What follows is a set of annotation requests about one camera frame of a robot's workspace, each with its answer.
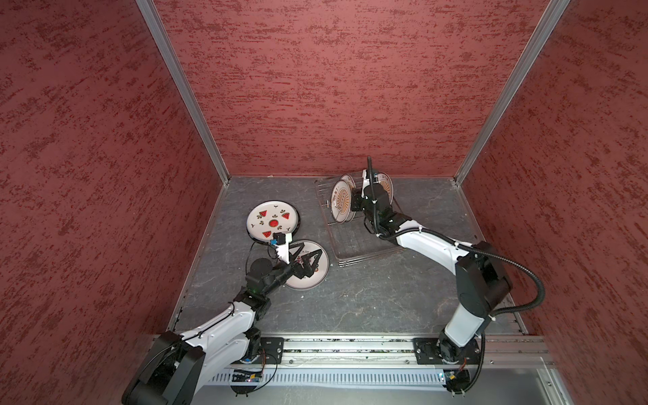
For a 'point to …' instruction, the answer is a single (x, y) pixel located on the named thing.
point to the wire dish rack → (353, 242)
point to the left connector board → (241, 375)
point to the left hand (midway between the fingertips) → (313, 252)
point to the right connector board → (456, 380)
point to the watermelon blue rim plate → (272, 217)
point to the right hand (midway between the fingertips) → (354, 192)
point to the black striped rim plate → (272, 216)
